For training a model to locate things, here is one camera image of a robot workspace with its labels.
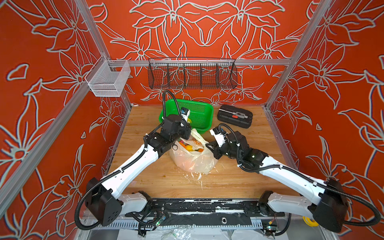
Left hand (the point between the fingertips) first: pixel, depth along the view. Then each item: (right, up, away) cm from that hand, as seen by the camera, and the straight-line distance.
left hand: (187, 121), depth 75 cm
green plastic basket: (+10, +5, +36) cm, 38 cm away
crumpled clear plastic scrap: (-3, -52, -8) cm, 52 cm away
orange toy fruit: (+7, -16, +5) cm, 18 cm away
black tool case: (+33, +4, +28) cm, 44 cm away
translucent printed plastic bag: (+2, -18, +1) cm, 18 cm away
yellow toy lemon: (+1, -16, +9) cm, 18 cm away
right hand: (+8, -12, -2) cm, 15 cm away
